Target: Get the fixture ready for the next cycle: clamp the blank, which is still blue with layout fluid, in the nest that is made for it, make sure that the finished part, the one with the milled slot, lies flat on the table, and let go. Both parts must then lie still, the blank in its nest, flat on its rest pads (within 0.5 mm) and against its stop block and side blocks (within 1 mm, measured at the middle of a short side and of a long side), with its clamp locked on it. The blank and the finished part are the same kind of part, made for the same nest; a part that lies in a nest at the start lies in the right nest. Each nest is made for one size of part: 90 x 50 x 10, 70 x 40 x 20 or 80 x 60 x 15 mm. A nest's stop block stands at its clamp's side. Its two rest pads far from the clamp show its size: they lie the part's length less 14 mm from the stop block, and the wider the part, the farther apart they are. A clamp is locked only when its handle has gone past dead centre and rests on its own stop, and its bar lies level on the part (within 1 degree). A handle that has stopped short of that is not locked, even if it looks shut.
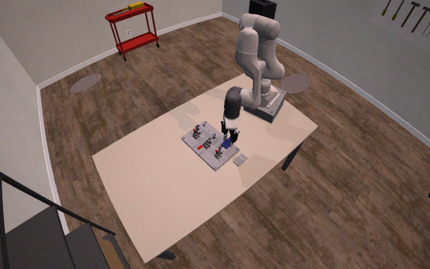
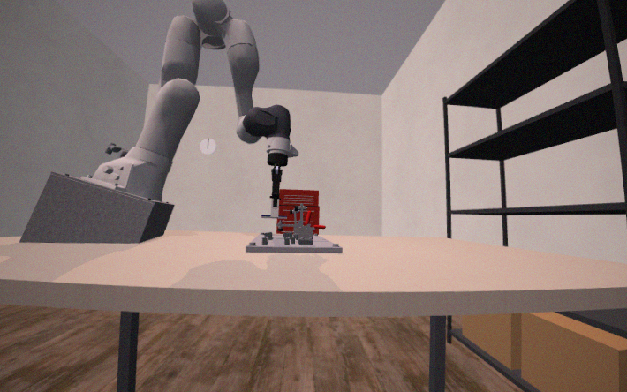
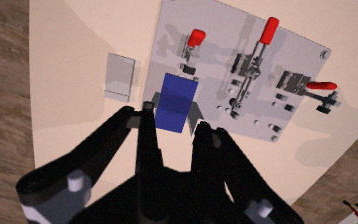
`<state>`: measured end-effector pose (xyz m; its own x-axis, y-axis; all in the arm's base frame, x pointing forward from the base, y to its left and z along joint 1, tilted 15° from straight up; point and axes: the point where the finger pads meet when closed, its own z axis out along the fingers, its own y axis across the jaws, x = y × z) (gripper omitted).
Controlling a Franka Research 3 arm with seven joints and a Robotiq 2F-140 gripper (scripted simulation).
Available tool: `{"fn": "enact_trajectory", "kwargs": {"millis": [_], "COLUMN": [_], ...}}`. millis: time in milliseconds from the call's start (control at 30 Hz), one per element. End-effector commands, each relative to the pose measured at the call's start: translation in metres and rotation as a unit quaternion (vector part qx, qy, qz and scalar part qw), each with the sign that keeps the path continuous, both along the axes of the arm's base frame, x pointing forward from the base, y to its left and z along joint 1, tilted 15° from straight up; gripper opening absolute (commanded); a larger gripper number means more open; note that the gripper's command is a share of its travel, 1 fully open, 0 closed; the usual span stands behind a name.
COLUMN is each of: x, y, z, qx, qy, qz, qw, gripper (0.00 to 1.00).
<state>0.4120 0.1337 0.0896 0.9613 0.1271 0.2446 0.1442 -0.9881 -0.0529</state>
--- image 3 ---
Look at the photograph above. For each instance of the blue rectangular plate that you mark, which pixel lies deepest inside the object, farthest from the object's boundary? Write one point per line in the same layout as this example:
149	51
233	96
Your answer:
176	96

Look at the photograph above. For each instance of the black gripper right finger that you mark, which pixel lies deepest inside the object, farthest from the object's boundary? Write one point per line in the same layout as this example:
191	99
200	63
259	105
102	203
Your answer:
247	187

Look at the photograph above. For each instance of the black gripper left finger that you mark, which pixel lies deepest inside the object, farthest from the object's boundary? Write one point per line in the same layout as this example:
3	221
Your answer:
55	192

